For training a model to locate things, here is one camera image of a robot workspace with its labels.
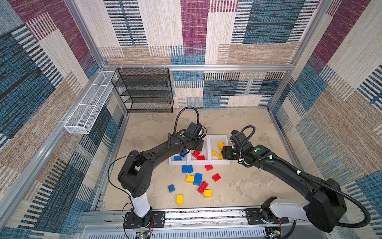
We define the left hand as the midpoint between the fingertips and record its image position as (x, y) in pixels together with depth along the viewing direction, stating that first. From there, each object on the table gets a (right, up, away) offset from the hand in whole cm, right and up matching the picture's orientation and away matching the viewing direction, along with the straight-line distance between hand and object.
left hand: (200, 142), depth 89 cm
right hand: (+15, -6, -6) cm, 17 cm away
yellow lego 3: (-6, -20, -4) cm, 21 cm away
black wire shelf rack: (-40, +35, +21) cm, 57 cm away
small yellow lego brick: (+9, -8, +7) cm, 13 cm away
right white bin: (+9, 0, +9) cm, 12 cm away
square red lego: (0, -10, +3) cm, 11 cm away
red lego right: (+9, -20, -2) cm, 22 cm away
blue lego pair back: (-8, -16, 0) cm, 17 cm away
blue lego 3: (-2, -20, -3) cm, 21 cm away
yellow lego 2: (+3, -26, -9) cm, 28 cm away
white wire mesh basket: (-72, +14, +3) cm, 73 cm away
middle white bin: (+3, -6, +5) cm, 8 cm away
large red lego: (-3, -8, +3) cm, 9 cm away
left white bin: (-9, -11, 0) cm, 14 cm away
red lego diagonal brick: (+1, -24, -7) cm, 25 cm away
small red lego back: (+5, -15, 0) cm, 16 cm away
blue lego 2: (-11, -9, +7) cm, 16 cm away
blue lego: (-14, -10, +3) cm, 17 cm away
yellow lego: (+13, -3, +9) cm, 17 cm away
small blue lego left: (-16, -24, -7) cm, 30 cm away
